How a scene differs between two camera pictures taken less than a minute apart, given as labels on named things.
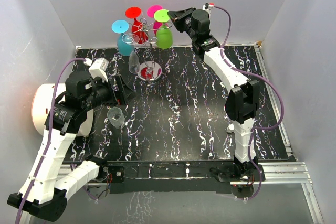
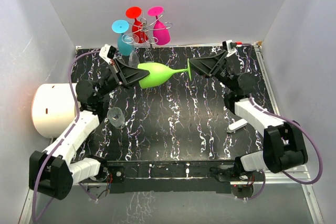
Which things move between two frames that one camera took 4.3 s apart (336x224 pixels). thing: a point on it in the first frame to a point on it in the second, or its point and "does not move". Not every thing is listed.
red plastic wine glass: x=138 y=34 does not move
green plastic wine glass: x=164 y=35 to x=159 y=73
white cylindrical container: x=42 y=104 does not move
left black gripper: x=121 y=97 to x=124 y=74
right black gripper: x=178 y=22 to x=211 y=64
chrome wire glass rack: x=149 y=71 does not move
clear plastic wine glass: x=116 y=117 does not move
